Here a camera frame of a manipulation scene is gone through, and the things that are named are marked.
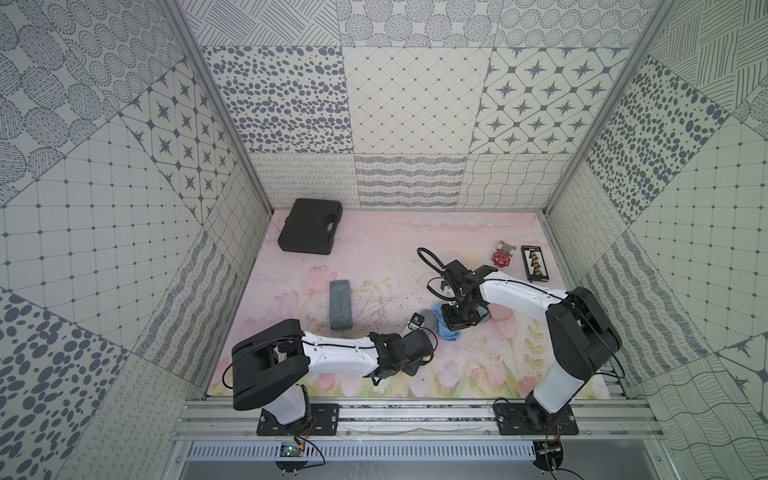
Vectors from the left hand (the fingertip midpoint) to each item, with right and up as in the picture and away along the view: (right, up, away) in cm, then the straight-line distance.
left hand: (420, 360), depth 82 cm
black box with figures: (+43, +25, +22) cm, 54 cm away
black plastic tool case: (-39, +39, +29) cm, 62 cm away
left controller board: (-33, -18, -10) cm, 38 cm away
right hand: (+10, +7, +5) cm, 13 cm away
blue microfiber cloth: (+7, +8, +2) cm, 11 cm away
